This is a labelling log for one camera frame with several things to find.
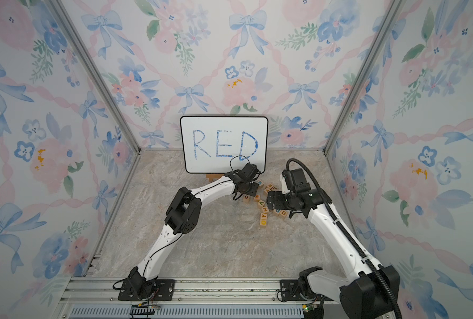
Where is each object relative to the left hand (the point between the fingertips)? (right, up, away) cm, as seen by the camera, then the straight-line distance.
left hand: (255, 187), depth 102 cm
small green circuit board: (+17, -42, -29) cm, 54 cm away
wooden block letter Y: (+3, -13, -12) cm, 17 cm away
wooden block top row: (+7, +1, -1) cm, 7 cm away
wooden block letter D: (+12, -11, -10) cm, 19 cm away
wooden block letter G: (-5, -5, -5) cm, 8 cm away
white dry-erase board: (-17, +21, -4) cm, 28 cm away
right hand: (+8, -3, -22) cm, 24 cm away
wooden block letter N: (+4, -10, -9) cm, 14 cm away
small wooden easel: (-22, +5, +3) cm, 23 cm away
